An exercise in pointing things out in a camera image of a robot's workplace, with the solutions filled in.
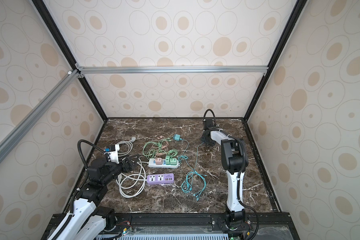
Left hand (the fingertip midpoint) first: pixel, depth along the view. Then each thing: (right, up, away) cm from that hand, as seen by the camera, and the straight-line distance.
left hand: (137, 154), depth 75 cm
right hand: (+40, +6, +32) cm, 52 cm away
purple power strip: (+11, -15, +10) cm, 21 cm away
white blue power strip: (+4, -8, +17) cm, 19 cm away
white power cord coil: (-7, -19, +10) cm, 23 cm away
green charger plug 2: (+17, -6, +14) cm, 23 cm away
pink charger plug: (+8, -6, +14) cm, 18 cm away
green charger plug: (+14, -5, +14) cm, 20 cm away
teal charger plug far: (+18, +8, +31) cm, 37 cm away
